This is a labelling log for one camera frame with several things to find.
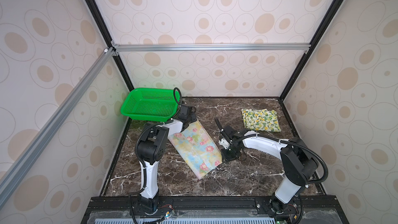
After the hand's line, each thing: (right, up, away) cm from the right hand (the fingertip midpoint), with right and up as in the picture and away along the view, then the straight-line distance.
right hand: (225, 160), depth 87 cm
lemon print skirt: (+28, +22, +19) cm, 40 cm away
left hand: (-16, +27, +14) cm, 35 cm away
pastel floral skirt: (-17, +4, +5) cm, 18 cm away
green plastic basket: (-51, +33, +29) cm, 68 cm away
